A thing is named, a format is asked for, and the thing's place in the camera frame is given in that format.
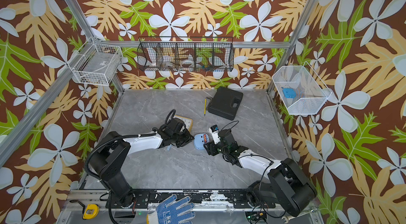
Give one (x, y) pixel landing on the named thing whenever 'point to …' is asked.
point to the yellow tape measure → (91, 211)
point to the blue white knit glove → (169, 214)
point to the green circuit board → (256, 215)
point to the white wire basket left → (97, 64)
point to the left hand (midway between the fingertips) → (196, 136)
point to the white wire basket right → (299, 89)
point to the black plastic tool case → (225, 102)
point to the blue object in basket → (289, 93)
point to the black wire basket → (185, 54)
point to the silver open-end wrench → (287, 217)
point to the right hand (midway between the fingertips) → (206, 143)
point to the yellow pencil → (205, 106)
